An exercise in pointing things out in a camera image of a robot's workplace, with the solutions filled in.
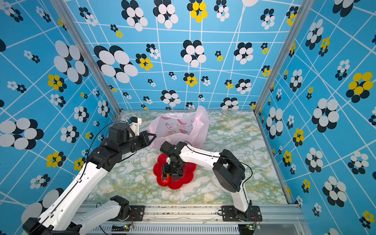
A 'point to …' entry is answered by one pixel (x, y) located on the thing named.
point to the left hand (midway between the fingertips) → (158, 134)
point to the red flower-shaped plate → (187, 177)
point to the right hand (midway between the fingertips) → (168, 179)
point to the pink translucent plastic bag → (192, 127)
